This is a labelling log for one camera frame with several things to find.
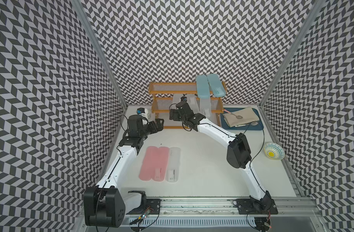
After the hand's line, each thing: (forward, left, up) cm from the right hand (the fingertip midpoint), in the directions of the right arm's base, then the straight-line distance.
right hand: (176, 113), depth 92 cm
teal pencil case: (+8, -26, +14) cm, 30 cm away
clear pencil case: (+4, -19, +1) cm, 20 cm away
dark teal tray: (0, -60, -16) cm, 62 cm away
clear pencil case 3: (-24, +1, -16) cm, 29 cm away
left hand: (-11, +10, +5) cm, 16 cm away
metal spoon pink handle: (+10, -46, -16) cm, 50 cm away
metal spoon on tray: (0, -54, -13) cm, 55 cm away
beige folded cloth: (+12, -55, -15) cm, 58 cm away
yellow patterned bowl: (-19, -63, -16) cm, 67 cm away
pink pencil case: (-27, +17, -17) cm, 36 cm away
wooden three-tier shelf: (+26, +14, -13) cm, 33 cm away
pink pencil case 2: (-31, +9, -15) cm, 35 cm away
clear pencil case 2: (+12, -10, 0) cm, 16 cm away
